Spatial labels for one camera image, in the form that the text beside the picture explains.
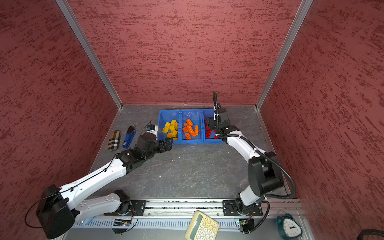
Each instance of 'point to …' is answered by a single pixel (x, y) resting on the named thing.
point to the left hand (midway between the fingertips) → (166, 143)
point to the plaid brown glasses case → (113, 142)
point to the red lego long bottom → (216, 137)
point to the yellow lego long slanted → (169, 135)
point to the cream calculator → (202, 227)
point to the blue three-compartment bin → (197, 116)
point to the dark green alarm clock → (291, 228)
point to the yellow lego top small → (173, 121)
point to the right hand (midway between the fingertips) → (214, 120)
